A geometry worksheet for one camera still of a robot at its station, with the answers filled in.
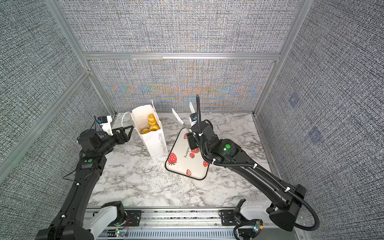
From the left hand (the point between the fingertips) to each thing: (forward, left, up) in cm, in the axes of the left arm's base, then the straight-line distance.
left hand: (129, 127), depth 74 cm
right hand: (-6, -31, +2) cm, 32 cm away
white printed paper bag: (+15, -3, -11) cm, 19 cm away
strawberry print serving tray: (-6, -27, -28) cm, 39 cm away
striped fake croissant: (+14, -8, -11) cm, 19 cm away
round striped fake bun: (+9, -8, -11) cm, 17 cm away
